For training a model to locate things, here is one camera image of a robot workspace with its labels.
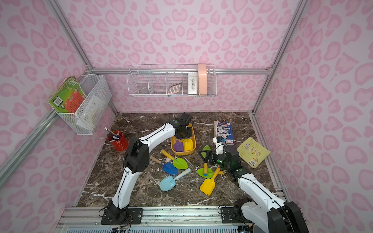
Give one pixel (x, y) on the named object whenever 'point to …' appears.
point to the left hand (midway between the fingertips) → (190, 133)
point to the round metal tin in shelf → (144, 90)
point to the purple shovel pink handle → (178, 146)
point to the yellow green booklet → (253, 152)
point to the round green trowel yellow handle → (200, 172)
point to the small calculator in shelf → (174, 89)
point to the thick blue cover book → (224, 129)
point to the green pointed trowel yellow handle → (178, 163)
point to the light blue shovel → (168, 182)
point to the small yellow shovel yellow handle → (208, 185)
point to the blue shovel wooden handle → (167, 167)
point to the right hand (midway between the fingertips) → (203, 152)
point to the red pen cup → (119, 140)
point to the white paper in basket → (91, 112)
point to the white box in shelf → (192, 83)
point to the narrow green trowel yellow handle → (206, 166)
